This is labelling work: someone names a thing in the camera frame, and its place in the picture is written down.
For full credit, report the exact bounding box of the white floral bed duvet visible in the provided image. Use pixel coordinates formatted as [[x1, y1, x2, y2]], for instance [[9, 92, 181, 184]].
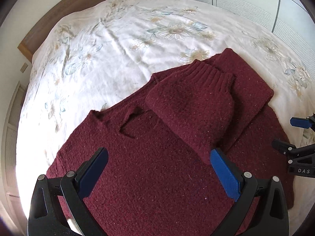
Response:
[[16, 0, 314, 235]]

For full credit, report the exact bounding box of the wall switch plate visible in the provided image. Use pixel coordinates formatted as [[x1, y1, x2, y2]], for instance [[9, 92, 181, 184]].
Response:
[[20, 63, 28, 73]]

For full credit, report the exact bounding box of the dark red knitted sweater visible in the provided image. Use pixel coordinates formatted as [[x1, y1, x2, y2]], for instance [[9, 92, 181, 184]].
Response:
[[46, 49, 294, 235]]

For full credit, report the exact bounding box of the white louvered wardrobe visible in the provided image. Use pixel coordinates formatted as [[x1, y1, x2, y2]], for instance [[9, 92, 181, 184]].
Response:
[[196, 0, 314, 69]]

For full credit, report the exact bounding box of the wooden bed headboard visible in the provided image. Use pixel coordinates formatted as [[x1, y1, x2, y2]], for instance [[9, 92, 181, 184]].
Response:
[[18, 0, 105, 62]]

